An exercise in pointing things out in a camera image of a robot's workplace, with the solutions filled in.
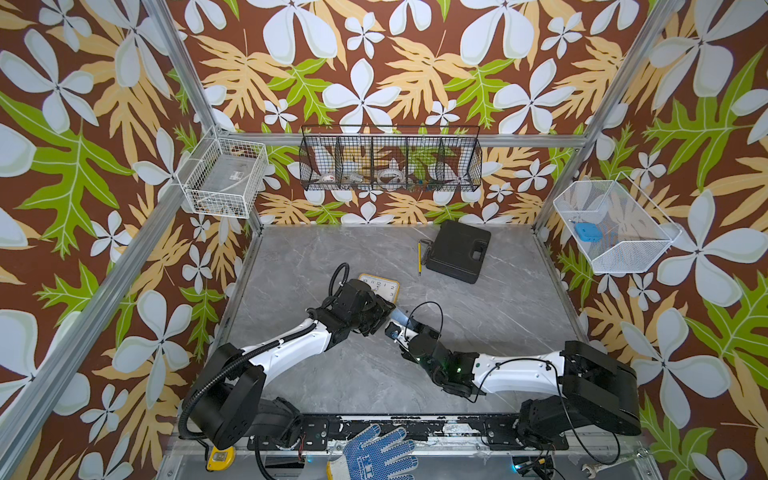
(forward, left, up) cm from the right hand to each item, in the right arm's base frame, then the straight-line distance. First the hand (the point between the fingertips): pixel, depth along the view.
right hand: (406, 322), depth 84 cm
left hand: (+4, +3, +3) cm, 6 cm away
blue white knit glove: (-31, +11, -9) cm, 34 cm away
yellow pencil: (+31, -7, -9) cm, 33 cm away
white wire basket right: (+21, -59, +17) cm, 66 cm away
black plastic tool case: (+32, -21, -5) cm, 38 cm away
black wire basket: (+48, +4, +22) cm, 53 cm away
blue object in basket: (+20, -52, +16) cm, 58 cm away
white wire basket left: (+35, +54, +25) cm, 69 cm away
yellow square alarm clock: (+16, +5, -7) cm, 18 cm away
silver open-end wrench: (-33, -43, -8) cm, 55 cm away
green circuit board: (-32, -29, -14) cm, 46 cm away
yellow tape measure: (-32, +45, -7) cm, 55 cm away
